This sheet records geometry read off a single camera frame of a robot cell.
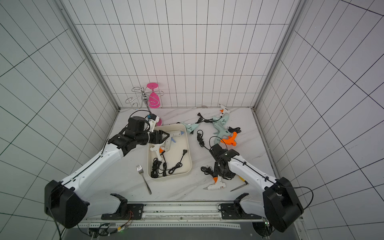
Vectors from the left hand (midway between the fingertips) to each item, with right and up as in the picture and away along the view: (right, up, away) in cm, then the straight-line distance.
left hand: (164, 138), depth 79 cm
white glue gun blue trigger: (+3, 0, -3) cm, 5 cm away
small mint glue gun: (+14, +4, +24) cm, 28 cm away
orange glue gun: (+41, -4, +18) cm, 45 cm away
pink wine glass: (-7, +21, +7) cm, 23 cm away
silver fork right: (+46, -26, +3) cm, 52 cm away
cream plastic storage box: (+3, -13, +12) cm, 18 cm away
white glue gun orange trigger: (+30, -26, +1) cm, 39 cm away
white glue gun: (-5, -8, +11) cm, 15 cm away
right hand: (+29, -21, +5) cm, 36 cm away
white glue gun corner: (+42, +17, +39) cm, 60 cm away
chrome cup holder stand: (-12, +23, +10) cm, 28 cm away
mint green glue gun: (+36, +7, +30) cm, 47 cm away
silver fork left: (-16, -19, +9) cm, 27 cm away
